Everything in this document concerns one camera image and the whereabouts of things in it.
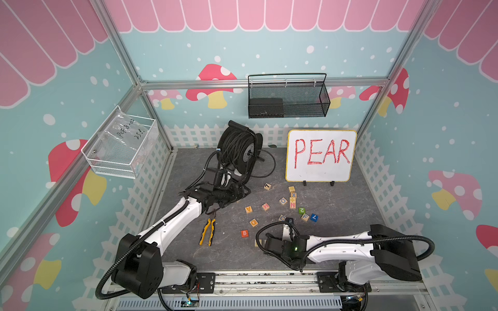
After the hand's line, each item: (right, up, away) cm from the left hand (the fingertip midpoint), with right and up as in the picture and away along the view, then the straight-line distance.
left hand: (243, 198), depth 82 cm
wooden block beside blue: (+28, -11, +8) cm, 31 cm away
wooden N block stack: (+24, -5, +15) cm, 28 cm away
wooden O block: (+19, -4, +15) cm, 24 cm away
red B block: (0, -16, +3) cm, 17 cm away
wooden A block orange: (+2, -8, +12) cm, 14 cm away
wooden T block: (+12, +3, +21) cm, 24 cm away
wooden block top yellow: (+24, +2, +19) cm, 31 cm away
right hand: (+15, -21, 0) cm, 26 cm away
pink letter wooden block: (+10, -6, +12) cm, 17 cm away
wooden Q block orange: (+5, -13, +7) cm, 15 cm away
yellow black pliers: (-16, -12, +7) cm, 22 cm away
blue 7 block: (+33, -11, +8) cm, 36 cm away
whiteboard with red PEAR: (+37, +19, +15) cm, 44 cm away
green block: (+28, -8, +11) cm, 31 cm away
